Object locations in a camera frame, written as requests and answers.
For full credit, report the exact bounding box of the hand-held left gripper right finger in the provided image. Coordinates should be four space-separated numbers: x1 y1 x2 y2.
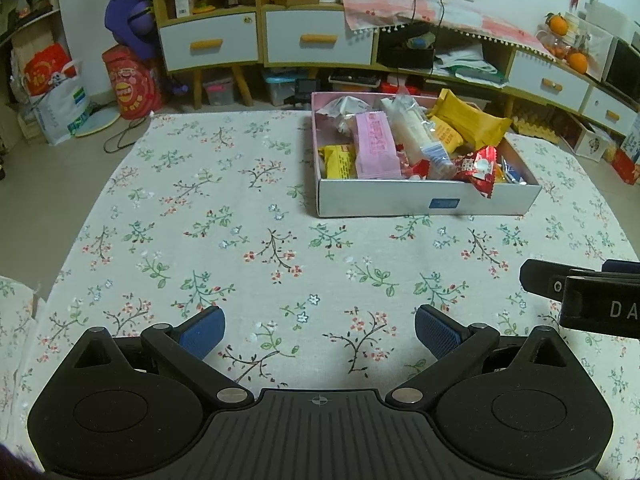
386 305 576 411

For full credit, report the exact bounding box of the yellow printed snack packet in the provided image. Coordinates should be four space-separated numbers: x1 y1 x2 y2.
427 115 466 153

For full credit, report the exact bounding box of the small red snack packet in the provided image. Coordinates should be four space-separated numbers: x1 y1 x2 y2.
400 157 431 181

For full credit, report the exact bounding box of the white microwave oven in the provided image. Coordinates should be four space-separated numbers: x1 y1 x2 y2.
602 37 640 106

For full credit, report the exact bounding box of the white printed box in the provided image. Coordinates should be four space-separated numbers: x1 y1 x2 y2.
570 120 613 162

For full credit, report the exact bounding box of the white printed sack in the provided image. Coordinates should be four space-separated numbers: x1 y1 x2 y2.
30 62 93 147

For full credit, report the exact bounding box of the white blue printed carton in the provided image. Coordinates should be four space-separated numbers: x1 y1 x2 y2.
622 110 640 166

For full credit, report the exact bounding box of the black box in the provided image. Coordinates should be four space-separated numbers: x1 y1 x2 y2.
377 45 435 70

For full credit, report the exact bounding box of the black keyboard tray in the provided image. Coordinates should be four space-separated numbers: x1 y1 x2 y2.
327 71 381 92

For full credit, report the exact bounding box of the small yellow packet red label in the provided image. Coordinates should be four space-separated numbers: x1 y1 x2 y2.
320 144 358 180

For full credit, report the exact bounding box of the red paper bag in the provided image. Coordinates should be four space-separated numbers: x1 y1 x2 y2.
22 42 73 96

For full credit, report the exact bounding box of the small dark blue snack packet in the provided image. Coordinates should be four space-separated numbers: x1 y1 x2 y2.
500 157 528 186

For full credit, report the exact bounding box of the pink cardboard box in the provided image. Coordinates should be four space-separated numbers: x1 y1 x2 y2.
311 91 542 218

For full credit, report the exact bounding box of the red printed carton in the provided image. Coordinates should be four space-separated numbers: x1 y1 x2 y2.
611 147 640 186

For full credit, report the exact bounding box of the white drawer yellow handle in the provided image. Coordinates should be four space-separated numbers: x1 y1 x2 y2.
582 87 638 136
265 9 375 66
159 12 260 72
507 52 591 111

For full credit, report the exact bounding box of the white green snack packet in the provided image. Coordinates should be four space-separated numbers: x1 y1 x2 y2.
316 96 373 136

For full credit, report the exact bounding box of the round white green disc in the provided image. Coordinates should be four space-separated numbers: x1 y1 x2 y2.
75 107 121 137

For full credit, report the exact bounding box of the purple plush toy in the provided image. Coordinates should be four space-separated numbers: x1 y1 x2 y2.
104 0 158 58

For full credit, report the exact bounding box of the pink floral cabinet runner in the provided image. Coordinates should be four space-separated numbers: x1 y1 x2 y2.
337 0 556 58

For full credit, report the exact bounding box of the tall wooden cabinet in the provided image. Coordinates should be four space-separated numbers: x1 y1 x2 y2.
150 0 378 108

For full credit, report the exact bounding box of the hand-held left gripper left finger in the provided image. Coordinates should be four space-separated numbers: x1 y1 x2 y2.
60 305 256 411

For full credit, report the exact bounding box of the low wooden cabinet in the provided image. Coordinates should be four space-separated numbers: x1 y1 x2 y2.
375 22 640 138

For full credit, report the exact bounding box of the large plain yellow snack packet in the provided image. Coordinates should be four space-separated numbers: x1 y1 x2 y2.
432 89 513 146

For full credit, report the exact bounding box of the small clear bin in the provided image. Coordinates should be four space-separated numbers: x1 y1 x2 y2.
202 77 236 107

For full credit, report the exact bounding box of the stack of papers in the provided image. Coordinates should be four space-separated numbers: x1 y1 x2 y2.
432 47 508 88

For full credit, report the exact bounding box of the black camera stand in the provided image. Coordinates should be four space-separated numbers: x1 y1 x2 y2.
295 77 321 108

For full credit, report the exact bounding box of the pink snack packet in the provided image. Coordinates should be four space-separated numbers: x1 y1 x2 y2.
352 111 403 181

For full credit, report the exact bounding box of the egg tray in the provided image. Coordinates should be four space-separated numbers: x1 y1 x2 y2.
510 110 561 141

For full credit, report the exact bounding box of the teal lid storage bin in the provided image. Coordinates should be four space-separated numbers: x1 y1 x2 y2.
262 70 301 107

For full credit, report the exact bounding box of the red printed sack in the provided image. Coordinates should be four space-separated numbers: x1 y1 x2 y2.
101 45 163 120

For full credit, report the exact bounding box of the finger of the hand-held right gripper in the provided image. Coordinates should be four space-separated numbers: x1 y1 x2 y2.
602 259 640 277
519 259 568 303

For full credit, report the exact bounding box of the clear rice cracker packet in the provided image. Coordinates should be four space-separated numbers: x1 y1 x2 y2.
381 94 456 181

